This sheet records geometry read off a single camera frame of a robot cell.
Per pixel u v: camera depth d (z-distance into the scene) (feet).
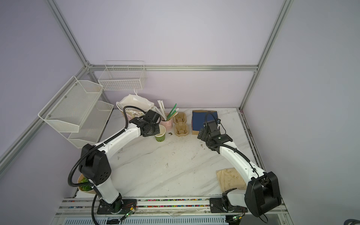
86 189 2.26
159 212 2.40
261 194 1.33
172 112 3.22
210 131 2.08
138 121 2.06
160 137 2.88
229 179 2.70
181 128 3.42
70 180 1.33
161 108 3.32
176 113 3.05
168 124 3.28
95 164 1.50
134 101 3.14
